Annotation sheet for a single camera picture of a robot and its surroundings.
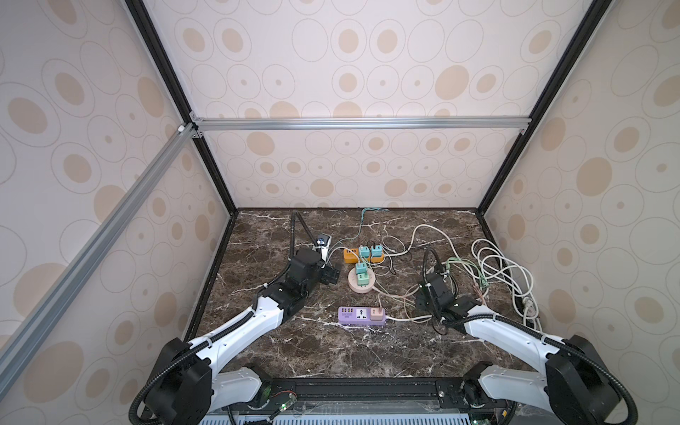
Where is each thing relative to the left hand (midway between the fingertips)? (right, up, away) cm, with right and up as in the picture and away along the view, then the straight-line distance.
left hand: (333, 251), depth 80 cm
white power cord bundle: (+63, -8, +21) cm, 67 cm away
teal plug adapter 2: (+10, -1, +17) cm, 20 cm away
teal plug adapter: (+15, -1, +17) cm, 23 cm away
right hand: (+30, -15, +8) cm, 34 cm away
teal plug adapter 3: (+10, -9, +10) cm, 16 cm away
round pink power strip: (+6, -12, +14) cm, 19 cm away
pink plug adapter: (+13, -20, +2) cm, 24 cm away
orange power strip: (+6, -2, +9) cm, 11 cm away
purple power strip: (+9, -21, +5) cm, 24 cm away
